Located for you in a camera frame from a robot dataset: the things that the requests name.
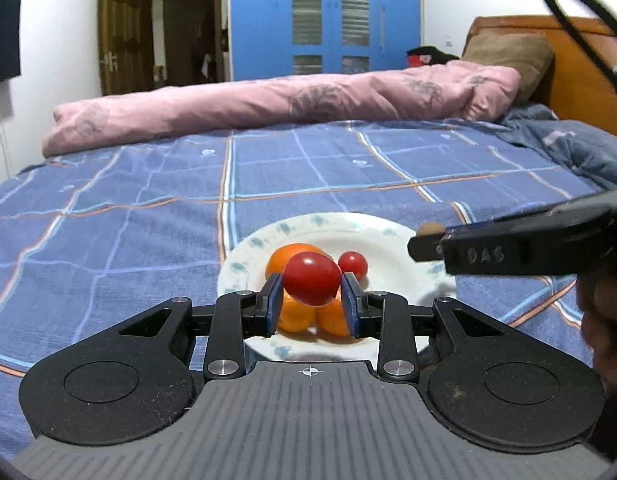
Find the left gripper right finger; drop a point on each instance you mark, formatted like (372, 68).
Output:
(355, 306)

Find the small mandarin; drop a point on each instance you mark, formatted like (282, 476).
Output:
(295, 317)
(331, 319)

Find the blue plaid bedsheet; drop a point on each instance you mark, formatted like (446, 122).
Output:
(89, 239)

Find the brown kiwi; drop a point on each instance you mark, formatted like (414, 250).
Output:
(430, 228)

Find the red cherry tomato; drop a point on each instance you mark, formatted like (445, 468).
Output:
(312, 278)
(354, 262)

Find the pink rolled quilt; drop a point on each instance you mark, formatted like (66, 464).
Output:
(469, 91)

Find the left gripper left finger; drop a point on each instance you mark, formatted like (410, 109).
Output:
(270, 302)

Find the brown wooden door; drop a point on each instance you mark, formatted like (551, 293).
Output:
(125, 42)

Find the red black bag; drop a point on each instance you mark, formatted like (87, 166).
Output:
(428, 56)

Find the blue crumpled blanket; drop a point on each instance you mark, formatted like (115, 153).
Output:
(584, 149)

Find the large orange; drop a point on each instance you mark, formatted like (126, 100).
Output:
(282, 255)

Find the black wall television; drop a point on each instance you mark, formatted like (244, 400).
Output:
(10, 65)

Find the wooden headboard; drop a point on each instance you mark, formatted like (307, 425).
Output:
(573, 87)

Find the person right hand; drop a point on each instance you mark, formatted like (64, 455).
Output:
(597, 297)

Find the small mandarin front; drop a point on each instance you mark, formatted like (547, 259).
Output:
(331, 319)

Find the white floral plate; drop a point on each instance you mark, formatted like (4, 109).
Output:
(382, 242)

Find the brown pillow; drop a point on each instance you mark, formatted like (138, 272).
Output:
(529, 54)

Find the blue wardrobe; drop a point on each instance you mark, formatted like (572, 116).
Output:
(274, 38)

